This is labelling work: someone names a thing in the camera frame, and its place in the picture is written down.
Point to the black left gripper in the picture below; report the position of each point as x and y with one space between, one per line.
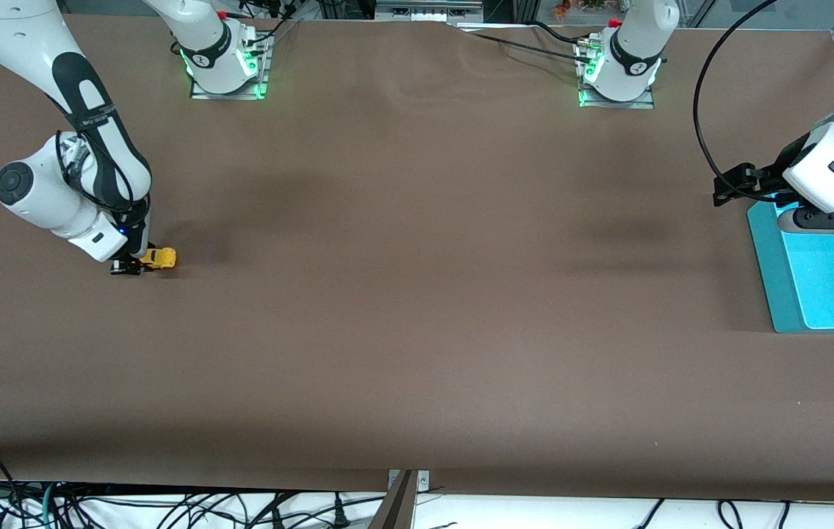
771 180

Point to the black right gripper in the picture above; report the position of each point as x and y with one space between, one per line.
139 239

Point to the yellow beetle toy car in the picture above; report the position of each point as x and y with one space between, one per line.
161 258

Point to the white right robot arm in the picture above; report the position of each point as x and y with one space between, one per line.
20 37

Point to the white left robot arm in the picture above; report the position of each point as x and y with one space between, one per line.
637 51

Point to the teal plastic storage bin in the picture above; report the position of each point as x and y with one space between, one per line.
813 294

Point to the small orange object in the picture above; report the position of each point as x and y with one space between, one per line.
561 7

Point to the brown table cover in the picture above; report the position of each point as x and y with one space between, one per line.
416 220

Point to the grey metal equipment box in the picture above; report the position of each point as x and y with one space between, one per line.
428 9

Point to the dark metal support beam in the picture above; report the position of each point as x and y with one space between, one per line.
394 507

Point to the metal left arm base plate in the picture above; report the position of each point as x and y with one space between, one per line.
615 104

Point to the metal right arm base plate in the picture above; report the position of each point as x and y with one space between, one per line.
233 95

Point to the small metal table bracket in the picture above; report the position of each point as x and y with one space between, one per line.
423 480

